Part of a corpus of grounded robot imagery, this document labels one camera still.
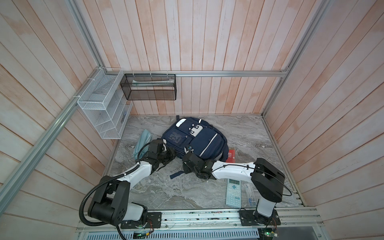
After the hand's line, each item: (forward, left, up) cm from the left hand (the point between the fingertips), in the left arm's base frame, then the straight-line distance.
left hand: (178, 154), depth 88 cm
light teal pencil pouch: (+15, +24, -4) cm, 28 cm away
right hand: (-4, -4, -3) cm, 6 cm away
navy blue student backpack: (+15, -10, -1) cm, 18 cm away
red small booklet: (+3, -34, -8) cm, 35 cm away
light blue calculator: (-20, -31, -8) cm, 38 cm away
